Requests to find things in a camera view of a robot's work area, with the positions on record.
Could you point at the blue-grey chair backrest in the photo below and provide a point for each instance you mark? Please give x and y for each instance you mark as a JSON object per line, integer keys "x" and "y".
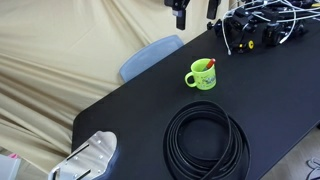
{"x": 150, "y": 58}

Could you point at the beige cloth backdrop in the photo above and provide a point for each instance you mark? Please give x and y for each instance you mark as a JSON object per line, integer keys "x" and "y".
{"x": 60, "y": 66}

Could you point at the grey patterned floor item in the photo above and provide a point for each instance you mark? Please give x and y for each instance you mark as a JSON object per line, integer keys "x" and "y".
{"x": 314, "y": 168}

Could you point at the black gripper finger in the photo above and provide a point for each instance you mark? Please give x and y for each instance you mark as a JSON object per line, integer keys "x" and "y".
{"x": 212, "y": 9}
{"x": 180, "y": 18}

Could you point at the silver metal bracket plate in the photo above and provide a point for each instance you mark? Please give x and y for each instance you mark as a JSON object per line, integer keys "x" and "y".
{"x": 88, "y": 160}

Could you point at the pink small object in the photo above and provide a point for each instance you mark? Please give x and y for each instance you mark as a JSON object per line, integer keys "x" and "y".
{"x": 13, "y": 155}

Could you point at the white box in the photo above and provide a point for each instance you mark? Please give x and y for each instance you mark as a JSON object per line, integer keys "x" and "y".
{"x": 8, "y": 167}

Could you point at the green mug with print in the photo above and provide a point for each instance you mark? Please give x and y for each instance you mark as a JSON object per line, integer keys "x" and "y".
{"x": 202, "y": 78}

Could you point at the red marker pen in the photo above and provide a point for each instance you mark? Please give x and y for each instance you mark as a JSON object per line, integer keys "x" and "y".
{"x": 210, "y": 63}

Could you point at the yellow round knob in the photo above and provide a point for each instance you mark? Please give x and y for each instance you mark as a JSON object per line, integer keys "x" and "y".
{"x": 251, "y": 44}

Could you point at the black camera rig equipment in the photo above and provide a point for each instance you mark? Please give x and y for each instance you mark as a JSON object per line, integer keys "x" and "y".
{"x": 266, "y": 28}

